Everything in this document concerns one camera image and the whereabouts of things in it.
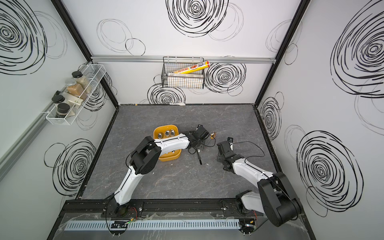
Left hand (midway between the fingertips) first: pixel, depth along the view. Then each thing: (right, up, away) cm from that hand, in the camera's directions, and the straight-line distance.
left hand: (200, 144), depth 99 cm
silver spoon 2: (-23, +7, +3) cm, 24 cm away
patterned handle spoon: (-19, +7, +3) cm, 21 cm away
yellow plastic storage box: (-25, +8, +3) cm, 26 cm away
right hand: (+15, -5, -8) cm, 18 cm away
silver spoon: (-27, +5, +1) cm, 28 cm away
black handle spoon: (-1, -7, -7) cm, 10 cm away
